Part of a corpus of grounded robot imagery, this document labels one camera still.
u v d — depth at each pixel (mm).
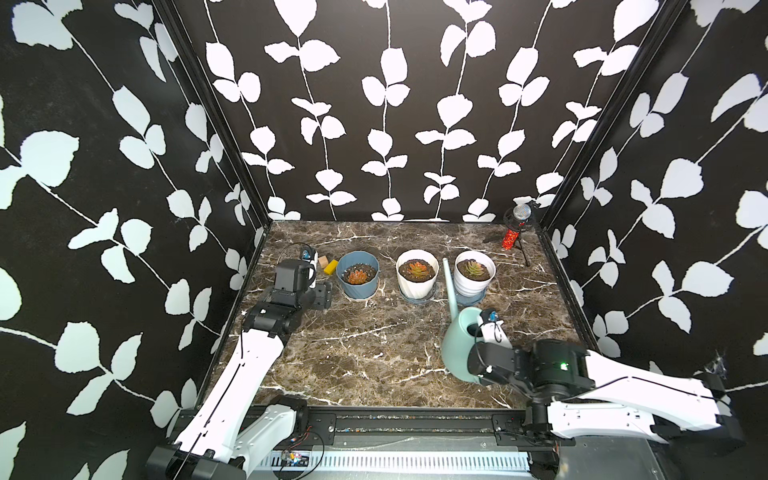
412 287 924
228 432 390
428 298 982
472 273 941
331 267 1029
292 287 555
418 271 945
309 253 675
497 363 466
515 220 930
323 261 1055
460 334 688
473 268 953
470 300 982
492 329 609
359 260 987
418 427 765
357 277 929
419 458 779
